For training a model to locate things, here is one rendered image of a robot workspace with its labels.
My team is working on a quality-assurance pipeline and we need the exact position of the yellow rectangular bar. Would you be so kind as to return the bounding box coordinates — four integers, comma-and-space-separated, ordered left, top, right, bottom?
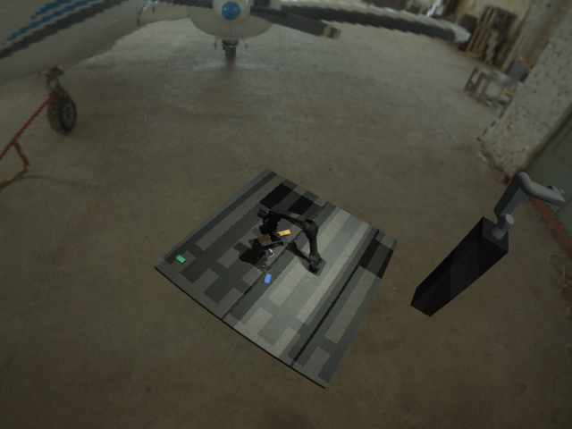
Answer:
257, 230, 290, 242

